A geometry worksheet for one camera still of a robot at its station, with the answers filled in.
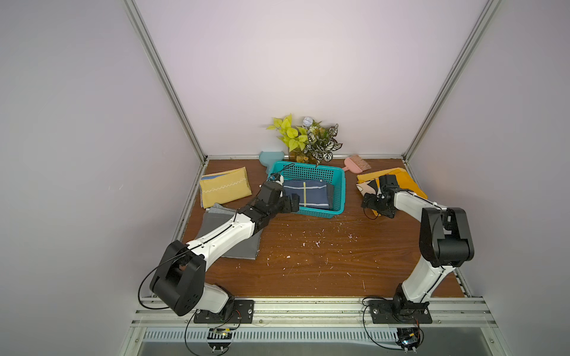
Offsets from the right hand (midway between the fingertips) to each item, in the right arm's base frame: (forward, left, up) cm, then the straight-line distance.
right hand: (375, 201), depth 98 cm
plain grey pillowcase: (-8, +72, -1) cm, 73 cm away
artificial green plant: (+14, +30, +23) cm, 41 cm away
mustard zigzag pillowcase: (+7, +73, -1) cm, 74 cm away
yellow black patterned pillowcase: (+16, -19, -4) cm, 25 cm away
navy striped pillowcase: (+4, +28, +1) cm, 29 cm away
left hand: (-7, +37, +13) cm, 40 cm away
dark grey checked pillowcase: (+5, +19, -1) cm, 20 cm away
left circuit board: (-50, +60, -5) cm, 79 cm away
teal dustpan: (+30, +53, -3) cm, 60 cm away
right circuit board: (-49, -1, -5) cm, 49 cm away
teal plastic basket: (+15, +34, +3) cm, 38 cm away
